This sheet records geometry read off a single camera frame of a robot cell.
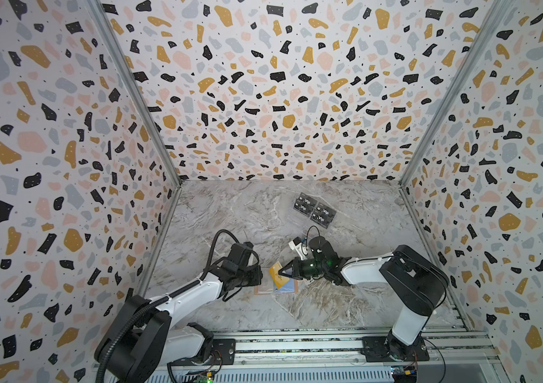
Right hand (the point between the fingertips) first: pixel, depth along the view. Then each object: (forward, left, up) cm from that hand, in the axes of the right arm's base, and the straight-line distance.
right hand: (283, 274), depth 84 cm
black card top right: (+26, -16, +1) cm, 30 cm away
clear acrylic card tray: (+26, -7, -4) cm, 27 cm away
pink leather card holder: (-2, +6, -6) cm, 9 cm away
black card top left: (+31, -8, +1) cm, 32 cm away
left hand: (+1, +5, -3) cm, 6 cm away
